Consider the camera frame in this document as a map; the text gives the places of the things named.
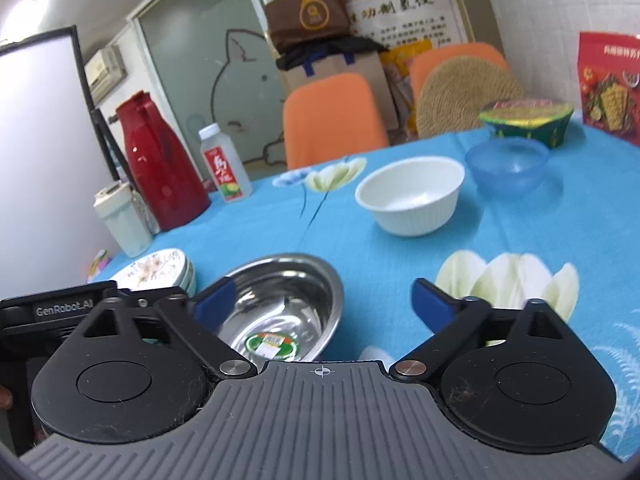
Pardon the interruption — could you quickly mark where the green instant noodle bowl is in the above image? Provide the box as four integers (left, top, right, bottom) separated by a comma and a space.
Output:
478, 98, 574, 149

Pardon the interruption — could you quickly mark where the black stand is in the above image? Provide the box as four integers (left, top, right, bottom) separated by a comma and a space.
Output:
91, 108, 136, 196

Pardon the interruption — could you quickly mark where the blue plastic bowl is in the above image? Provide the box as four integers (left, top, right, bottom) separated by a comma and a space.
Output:
465, 137, 551, 198

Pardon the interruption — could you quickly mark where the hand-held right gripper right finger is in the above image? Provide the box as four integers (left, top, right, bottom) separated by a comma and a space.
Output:
389, 277, 576, 383

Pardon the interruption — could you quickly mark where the black cloth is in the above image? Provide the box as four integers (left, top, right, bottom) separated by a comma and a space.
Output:
276, 36, 388, 72

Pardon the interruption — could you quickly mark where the white floral plate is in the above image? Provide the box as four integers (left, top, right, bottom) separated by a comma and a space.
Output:
107, 247, 188, 291

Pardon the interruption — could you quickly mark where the yellow bag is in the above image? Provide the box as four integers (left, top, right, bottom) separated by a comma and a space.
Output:
378, 40, 433, 136

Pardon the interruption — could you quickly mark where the frosted glass door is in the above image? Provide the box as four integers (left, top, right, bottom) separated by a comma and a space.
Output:
132, 0, 301, 181

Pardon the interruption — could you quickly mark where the wall poster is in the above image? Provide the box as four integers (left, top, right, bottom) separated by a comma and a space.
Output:
347, 0, 473, 51

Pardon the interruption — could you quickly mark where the brown bag on cardboard box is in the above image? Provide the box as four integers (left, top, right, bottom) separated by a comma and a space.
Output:
282, 50, 391, 131

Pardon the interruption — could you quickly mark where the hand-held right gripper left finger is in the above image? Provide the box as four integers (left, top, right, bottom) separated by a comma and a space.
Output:
75, 277, 258, 380

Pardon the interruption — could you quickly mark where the red cracker box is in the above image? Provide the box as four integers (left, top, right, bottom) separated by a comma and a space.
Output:
577, 31, 640, 147

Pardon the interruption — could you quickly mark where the cream white container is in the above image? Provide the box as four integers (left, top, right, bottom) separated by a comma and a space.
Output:
93, 181, 152, 258

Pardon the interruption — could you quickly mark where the blue floral tablecloth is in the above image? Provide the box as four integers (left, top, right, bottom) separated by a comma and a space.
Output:
87, 115, 640, 461

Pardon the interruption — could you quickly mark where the red thermos jug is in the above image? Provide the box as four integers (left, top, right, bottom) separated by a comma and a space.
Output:
116, 90, 212, 233

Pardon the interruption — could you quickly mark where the juice bottle with red label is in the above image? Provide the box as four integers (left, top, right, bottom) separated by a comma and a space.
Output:
198, 123, 253, 204

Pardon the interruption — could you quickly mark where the white ribbed bowl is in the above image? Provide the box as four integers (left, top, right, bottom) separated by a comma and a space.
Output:
355, 156, 466, 237

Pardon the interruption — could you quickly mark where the white panel with black frame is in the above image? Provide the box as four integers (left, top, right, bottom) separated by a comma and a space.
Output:
0, 27, 116, 301

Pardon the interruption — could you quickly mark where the orange chair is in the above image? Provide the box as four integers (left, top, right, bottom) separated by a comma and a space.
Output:
410, 42, 511, 106
282, 72, 391, 171

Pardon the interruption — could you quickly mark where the stainless steel bowl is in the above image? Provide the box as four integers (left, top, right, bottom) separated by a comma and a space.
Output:
212, 254, 345, 363

